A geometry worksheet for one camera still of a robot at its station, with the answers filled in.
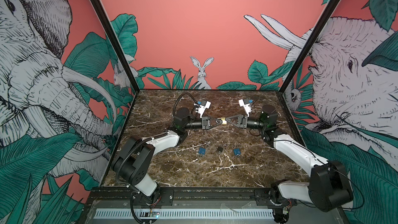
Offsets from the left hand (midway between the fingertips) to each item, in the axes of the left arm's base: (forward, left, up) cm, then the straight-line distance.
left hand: (222, 122), depth 71 cm
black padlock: (-2, -1, -27) cm, 27 cm away
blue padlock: (-3, +9, -25) cm, 27 cm away
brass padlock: (+1, -1, -1) cm, 2 cm away
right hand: (0, -2, +1) cm, 2 cm away
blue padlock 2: (-4, -11, -25) cm, 28 cm away
